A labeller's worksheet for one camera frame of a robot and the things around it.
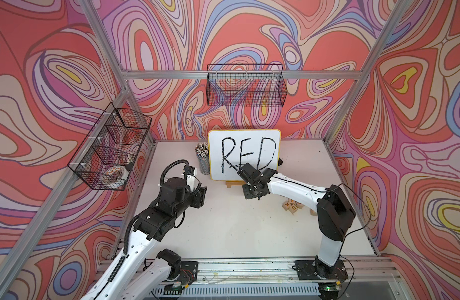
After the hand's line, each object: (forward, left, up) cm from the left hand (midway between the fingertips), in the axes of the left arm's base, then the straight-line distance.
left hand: (202, 187), depth 72 cm
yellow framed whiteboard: (+22, -11, -2) cm, 25 cm away
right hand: (+5, -22, -17) cm, 28 cm away
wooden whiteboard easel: (+13, -11, -18) cm, 24 cm away
